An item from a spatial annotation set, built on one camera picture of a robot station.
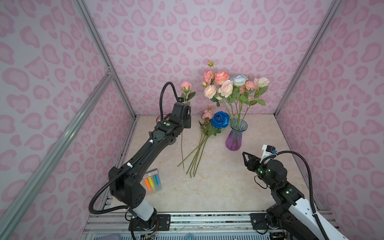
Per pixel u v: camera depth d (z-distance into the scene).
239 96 0.78
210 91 0.73
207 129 1.09
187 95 0.82
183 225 0.73
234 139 0.93
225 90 0.69
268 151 0.66
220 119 0.60
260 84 0.77
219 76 0.72
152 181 0.86
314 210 0.49
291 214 0.54
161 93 0.54
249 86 0.78
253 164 0.66
